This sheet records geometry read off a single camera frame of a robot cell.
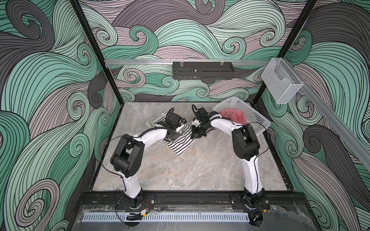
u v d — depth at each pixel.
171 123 0.73
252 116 1.04
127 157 0.48
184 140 0.95
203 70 0.96
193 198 0.76
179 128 0.83
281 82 0.77
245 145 0.56
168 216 0.70
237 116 1.07
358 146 0.51
